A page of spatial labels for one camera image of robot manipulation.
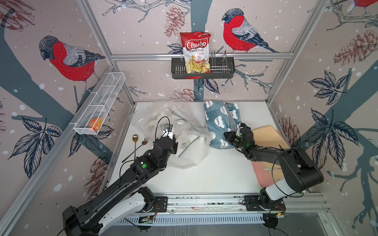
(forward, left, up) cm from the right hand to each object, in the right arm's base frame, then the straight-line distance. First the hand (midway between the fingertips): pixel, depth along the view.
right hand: (223, 132), depth 93 cm
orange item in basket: (-15, +63, +27) cm, 70 cm away
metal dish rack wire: (+33, +4, +26) cm, 42 cm away
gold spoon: (-3, +59, -5) cm, 60 cm away
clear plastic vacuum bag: (-13, +18, -8) cm, 24 cm away
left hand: (-12, +28, +17) cm, 35 cm away
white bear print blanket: (+4, +24, +1) cm, 25 cm away
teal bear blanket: (+9, +1, +5) cm, 10 cm away
